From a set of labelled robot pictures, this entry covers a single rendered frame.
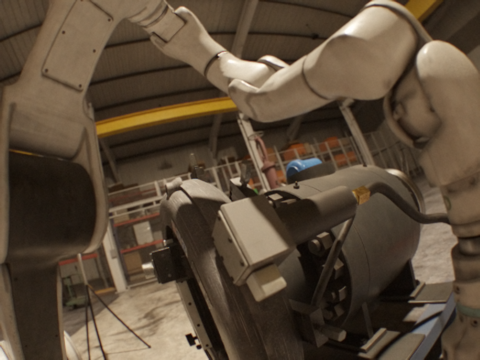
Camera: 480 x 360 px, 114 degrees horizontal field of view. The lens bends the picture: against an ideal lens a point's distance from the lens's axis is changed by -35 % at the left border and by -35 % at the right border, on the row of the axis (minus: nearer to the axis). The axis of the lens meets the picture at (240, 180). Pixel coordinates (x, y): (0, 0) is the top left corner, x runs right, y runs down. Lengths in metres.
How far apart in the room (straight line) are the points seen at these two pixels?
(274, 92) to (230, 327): 0.39
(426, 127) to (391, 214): 0.70
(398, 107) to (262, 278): 0.27
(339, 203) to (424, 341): 0.58
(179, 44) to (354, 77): 0.43
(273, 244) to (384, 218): 0.57
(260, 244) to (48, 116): 0.36
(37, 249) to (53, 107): 0.21
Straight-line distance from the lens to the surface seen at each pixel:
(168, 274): 0.70
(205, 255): 0.45
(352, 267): 0.69
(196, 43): 0.55
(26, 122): 0.39
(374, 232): 0.79
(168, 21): 0.60
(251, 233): 0.34
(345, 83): 0.22
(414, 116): 0.21
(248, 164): 0.47
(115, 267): 8.16
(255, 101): 0.39
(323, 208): 0.44
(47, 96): 0.40
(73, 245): 0.38
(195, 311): 0.80
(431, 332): 0.93
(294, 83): 0.30
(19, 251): 0.35
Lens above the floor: 0.79
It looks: 11 degrees up
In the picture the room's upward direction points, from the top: 19 degrees counter-clockwise
